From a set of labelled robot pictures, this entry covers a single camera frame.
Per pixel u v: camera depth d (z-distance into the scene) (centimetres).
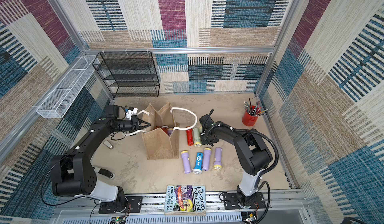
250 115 96
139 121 78
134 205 73
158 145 83
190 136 94
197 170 80
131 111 80
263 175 51
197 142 91
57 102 71
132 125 73
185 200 73
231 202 73
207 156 85
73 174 43
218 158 85
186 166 83
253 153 48
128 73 109
